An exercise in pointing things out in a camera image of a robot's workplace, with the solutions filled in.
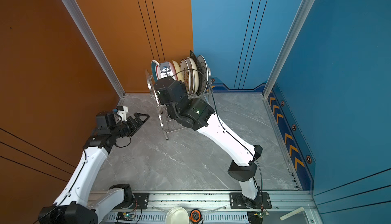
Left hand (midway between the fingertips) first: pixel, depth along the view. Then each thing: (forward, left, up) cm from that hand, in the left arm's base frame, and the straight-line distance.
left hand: (145, 118), depth 77 cm
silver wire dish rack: (+11, -6, -20) cm, 24 cm away
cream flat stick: (-36, -73, -23) cm, 84 cm away
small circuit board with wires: (-37, -57, -21) cm, 71 cm away
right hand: (+2, -15, +23) cm, 27 cm away
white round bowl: (-38, -18, -23) cm, 48 cm away
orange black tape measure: (-39, -26, -20) cm, 51 cm away
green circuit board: (-39, +7, -25) cm, 47 cm away
